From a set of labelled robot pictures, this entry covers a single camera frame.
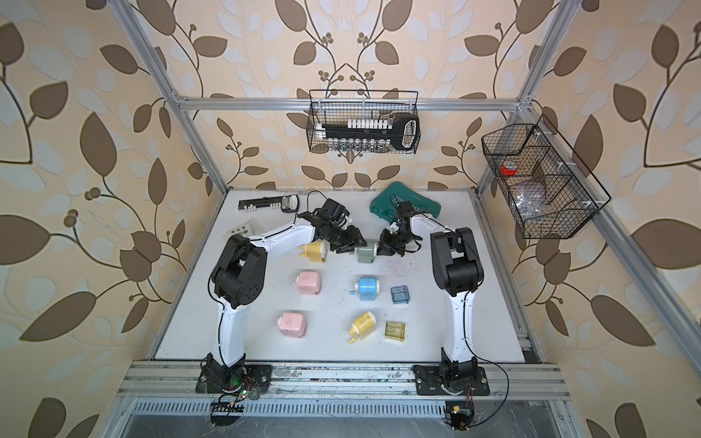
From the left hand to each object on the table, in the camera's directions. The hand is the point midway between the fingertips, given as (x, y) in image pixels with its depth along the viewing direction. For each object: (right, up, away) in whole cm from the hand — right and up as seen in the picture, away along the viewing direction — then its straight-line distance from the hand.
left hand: (360, 242), depth 93 cm
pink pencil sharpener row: (-16, -13, -7) cm, 22 cm away
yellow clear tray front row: (+11, -26, -11) cm, 30 cm away
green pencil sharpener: (+2, -4, 0) cm, 5 cm away
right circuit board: (+26, -44, -22) cm, 56 cm away
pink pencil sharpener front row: (-19, -22, -16) cm, 33 cm away
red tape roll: (+45, +23, -13) cm, 52 cm away
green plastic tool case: (+11, +17, +19) cm, 28 cm away
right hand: (+6, -4, +6) cm, 10 cm away
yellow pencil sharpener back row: (-15, -3, 0) cm, 16 cm away
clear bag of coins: (-44, +4, +12) cm, 45 cm away
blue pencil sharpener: (+2, -14, -9) cm, 17 cm away
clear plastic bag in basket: (+45, +13, -23) cm, 52 cm away
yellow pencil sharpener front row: (+1, -23, -16) cm, 28 cm away
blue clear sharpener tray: (+14, -18, -2) cm, 22 cm away
